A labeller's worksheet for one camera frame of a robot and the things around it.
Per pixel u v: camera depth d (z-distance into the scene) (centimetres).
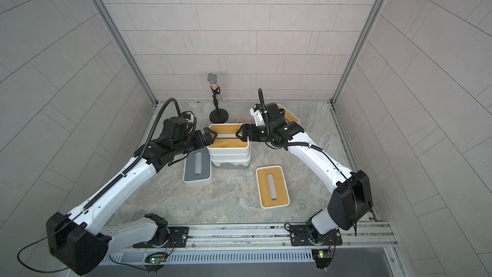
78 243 36
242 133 68
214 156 81
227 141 77
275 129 58
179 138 58
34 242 35
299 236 71
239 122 105
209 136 67
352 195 40
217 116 108
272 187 83
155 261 64
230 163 83
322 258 68
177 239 71
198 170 89
